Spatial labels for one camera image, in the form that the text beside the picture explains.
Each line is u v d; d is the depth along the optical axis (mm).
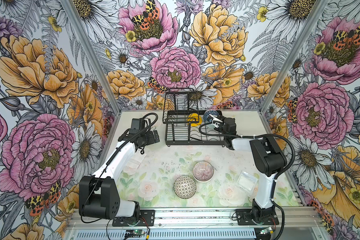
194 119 816
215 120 891
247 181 871
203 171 868
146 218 745
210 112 1129
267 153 551
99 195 419
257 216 665
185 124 891
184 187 832
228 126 795
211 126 878
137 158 960
